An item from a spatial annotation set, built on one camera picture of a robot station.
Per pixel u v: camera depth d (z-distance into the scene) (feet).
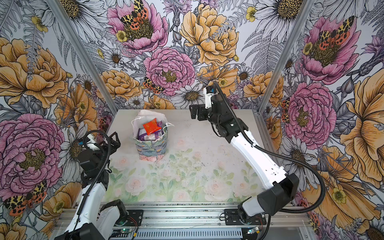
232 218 2.41
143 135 2.74
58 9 2.35
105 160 2.21
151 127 2.79
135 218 2.40
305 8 2.35
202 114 2.08
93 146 2.22
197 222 2.43
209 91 1.99
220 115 1.72
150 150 2.74
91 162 1.94
